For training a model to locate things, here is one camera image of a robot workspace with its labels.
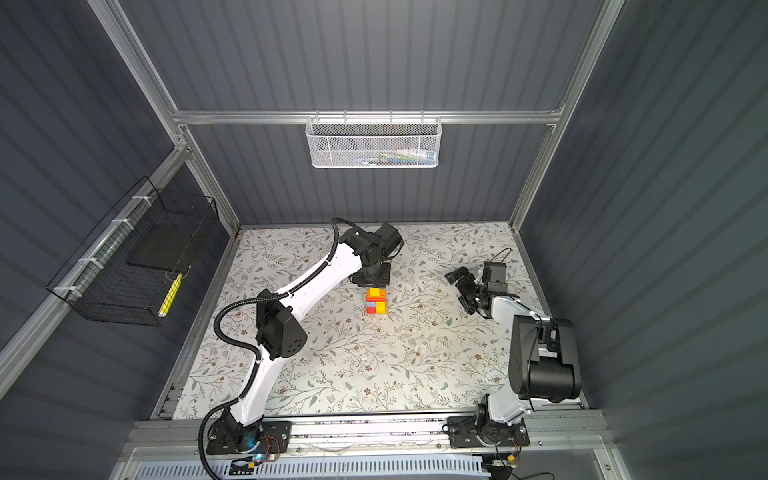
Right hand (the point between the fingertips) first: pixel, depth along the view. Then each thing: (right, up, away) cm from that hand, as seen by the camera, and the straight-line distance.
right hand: (455, 285), depth 94 cm
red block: (-27, -8, 0) cm, 28 cm away
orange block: (-24, -4, -3) cm, 24 cm away
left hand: (-24, +1, -6) cm, 25 cm away
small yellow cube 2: (-24, -7, -1) cm, 25 cm away
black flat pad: (-80, +12, -17) cm, 83 cm away
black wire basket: (-85, +7, -22) cm, 88 cm away
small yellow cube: (-26, -1, -5) cm, 26 cm away
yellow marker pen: (-72, 0, -26) cm, 76 cm away
